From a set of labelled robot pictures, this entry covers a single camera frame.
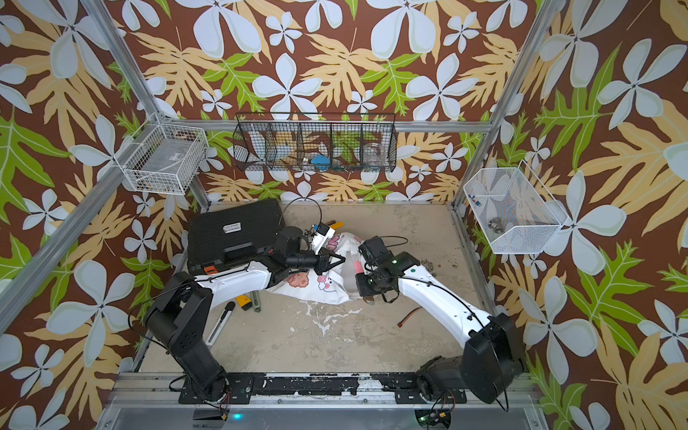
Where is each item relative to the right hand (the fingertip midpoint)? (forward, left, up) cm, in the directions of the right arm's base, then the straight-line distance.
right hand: (360, 286), depth 82 cm
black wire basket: (+48, +18, +20) cm, 55 cm away
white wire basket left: (+35, +65, +23) cm, 78 cm away
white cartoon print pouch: (-1, +7, +3) cm, 8 cm away
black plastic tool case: (+24, +49, -4) cm, 55 cm away
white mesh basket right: (+16, -48, +15) cm, 53 cm away
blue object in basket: (+40, +13, +18) cm, 45 cm away
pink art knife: (+6, 0, +1) cm, 6 cm away
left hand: (+8, +5, +6) cm, 11 cm away
